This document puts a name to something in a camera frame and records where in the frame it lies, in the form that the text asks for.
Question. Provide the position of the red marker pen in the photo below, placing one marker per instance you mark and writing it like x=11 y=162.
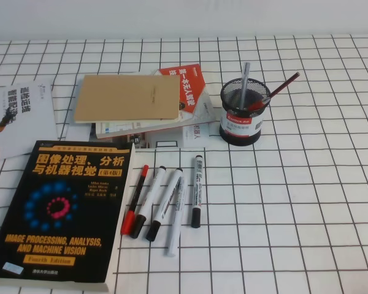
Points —
x=257 y=102

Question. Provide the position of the black mesh pen holder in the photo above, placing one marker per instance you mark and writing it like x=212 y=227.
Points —
x=242 y=127

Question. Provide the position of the white pen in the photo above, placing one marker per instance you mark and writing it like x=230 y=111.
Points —
x=178 y=216

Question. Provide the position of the thin red-capped black pen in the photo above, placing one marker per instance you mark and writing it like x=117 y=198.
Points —
x=130 y=215

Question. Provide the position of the grey pen in holder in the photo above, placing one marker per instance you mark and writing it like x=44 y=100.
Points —
x=244 y=81

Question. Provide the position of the white book under stack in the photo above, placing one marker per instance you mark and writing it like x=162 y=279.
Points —
x=193 y=136

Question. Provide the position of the book with map cover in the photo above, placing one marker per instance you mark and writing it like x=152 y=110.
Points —
x=132 y=127

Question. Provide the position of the red and white book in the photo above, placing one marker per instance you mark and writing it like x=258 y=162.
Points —
x=195 y=106

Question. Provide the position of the black-capped whiteboard marker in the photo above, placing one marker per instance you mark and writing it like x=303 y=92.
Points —
x=197 y=192

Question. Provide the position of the white marker black ends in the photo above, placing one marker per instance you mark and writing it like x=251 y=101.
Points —
x=164 y=205

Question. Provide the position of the white marker with black cap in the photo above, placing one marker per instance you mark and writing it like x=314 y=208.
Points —
x=147 y=203

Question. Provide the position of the brown kraft notebook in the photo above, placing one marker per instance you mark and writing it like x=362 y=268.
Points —
x=127 y=97

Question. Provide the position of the dark red pencil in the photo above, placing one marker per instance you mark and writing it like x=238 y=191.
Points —
x=281 y=87

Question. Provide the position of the black image processing textbook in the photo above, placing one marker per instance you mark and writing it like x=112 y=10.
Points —
x=62 y=227

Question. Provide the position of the white booklet with robot picture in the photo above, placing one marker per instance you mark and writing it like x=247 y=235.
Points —
x=26 y=116

